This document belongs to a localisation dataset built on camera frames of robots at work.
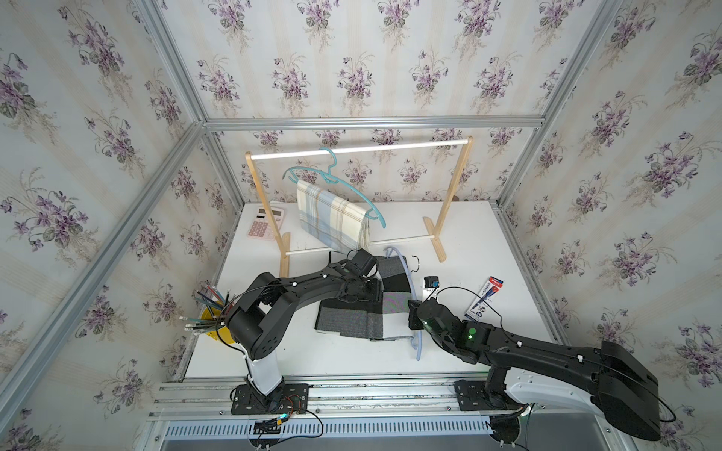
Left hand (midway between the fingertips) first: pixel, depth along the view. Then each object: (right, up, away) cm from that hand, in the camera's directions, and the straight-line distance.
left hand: (380, 299), depth 89 cm
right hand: (+8, 0, -8) cm, 11 cm away
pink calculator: (-47, +23, +21) cm, 57 cm away
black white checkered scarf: (+3, -5, -3) cm, 7 cm away
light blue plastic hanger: (+10, -10, -9) cm, 16 cm away
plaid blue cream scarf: (-16, +25, -3) cm, 30 cm away
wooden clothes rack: (+23, +20, +18) cm, 35 cm away
